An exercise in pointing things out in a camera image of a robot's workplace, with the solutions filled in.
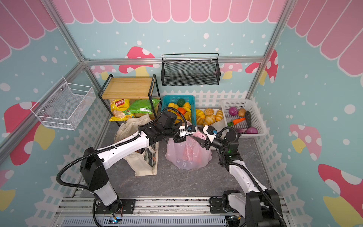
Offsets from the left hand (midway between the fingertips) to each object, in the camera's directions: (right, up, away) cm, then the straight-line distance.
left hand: (189, 133), depth 78 cm
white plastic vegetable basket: (+48, +20, +34) cm, 62 cm away
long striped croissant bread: (+16, +8, +30) cm, 35 cm away
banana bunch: (-1, +11, +22) cm, 24 cm away
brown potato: (+42, +14, +33) cm, 55 cm away
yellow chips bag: (-46, +17, +13) cm, 51 cm away
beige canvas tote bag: (-25, -16, -1) cm, 30 cm away
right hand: (+4, +1, -3) cm, 5 cm away
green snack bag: (-29, +16, +7) cm, 34 cm away
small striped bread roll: (+24, +12, +33) cm, 43 cm away
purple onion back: (+36, +15, +34) cm, 52 cm away
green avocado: (-6, +23, +37) cm, 43 cm away
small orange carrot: (+36, +7, +29) cm, 46 cm away
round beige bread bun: (+16, +15, +34) cm, 40 cm away
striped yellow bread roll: (+9, +13, +34) cm, 37 cm away
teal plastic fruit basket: (-17, +25, +35) cm, 46 cm away
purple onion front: (+44, 0, +19) cm, 48 cm away
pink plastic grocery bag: (0, -13, +4) cm, 14 cm away
